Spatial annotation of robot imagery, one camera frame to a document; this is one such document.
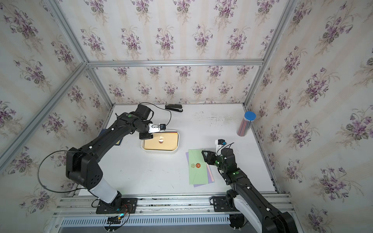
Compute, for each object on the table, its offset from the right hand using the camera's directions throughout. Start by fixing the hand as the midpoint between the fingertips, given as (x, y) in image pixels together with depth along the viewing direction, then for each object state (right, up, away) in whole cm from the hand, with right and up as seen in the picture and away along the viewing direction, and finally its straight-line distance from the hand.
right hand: (206, 152), depth 84 cm
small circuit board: (-48, -31, -12) cm, 58 cm away
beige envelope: (-28, +5, +9) cm, 30 cm away
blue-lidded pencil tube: (+27, +21, +4) cm, 34 cm away
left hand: (-33, +12, +2) cm, 35 cm away
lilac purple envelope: (+1, -16, -2) cm, 16 cm away
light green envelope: (-5, -10, +2) cm, 11 cm away
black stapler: (-22, +29, +32) cm, 49 cm away
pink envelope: (+2, -12, 0) cm, 12 cm away
